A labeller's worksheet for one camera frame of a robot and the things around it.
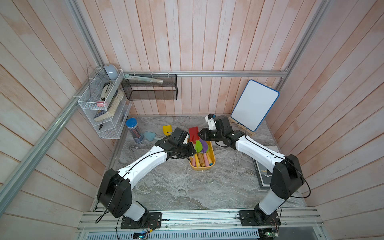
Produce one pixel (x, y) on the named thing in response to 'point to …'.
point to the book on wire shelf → (101, 115)
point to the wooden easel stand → (237, 125)
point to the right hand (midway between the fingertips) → (198, 133)
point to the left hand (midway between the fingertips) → (194, 154)
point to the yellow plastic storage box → (211, 152)
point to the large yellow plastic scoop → (197, 160)
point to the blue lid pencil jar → (132, 124)
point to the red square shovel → (193, 134)
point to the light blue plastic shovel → (149, 135)
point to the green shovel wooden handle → (198, 148)
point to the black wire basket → (143, 90)
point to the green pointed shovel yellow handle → (208, 153)
